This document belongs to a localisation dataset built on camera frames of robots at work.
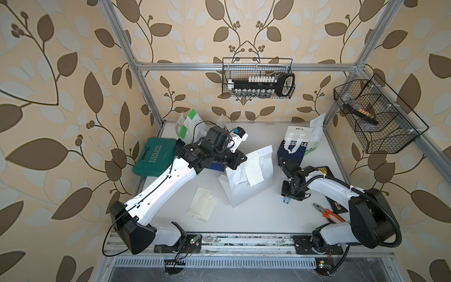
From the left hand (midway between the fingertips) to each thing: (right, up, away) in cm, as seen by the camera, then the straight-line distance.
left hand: (244, 155), depth 69 cm
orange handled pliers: (+40, -28, +12) cm, 50 cm away
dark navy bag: (+27, +3, +20) cm, 34 cm away
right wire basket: (+59, +14, +5) cm, 61 cm away
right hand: (+23, -22, +19) cm, 37 cm away
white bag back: (-3, -11, +1) cm, 11 cm away
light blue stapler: (+22, -23, +16) cm, 36 cm away
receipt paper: (+4, -6, +4) cm, 8 cm away
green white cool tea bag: (-26, +12, +20) cm, 35 cm away
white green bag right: (+41, +14, +23) cm, 49 cm away
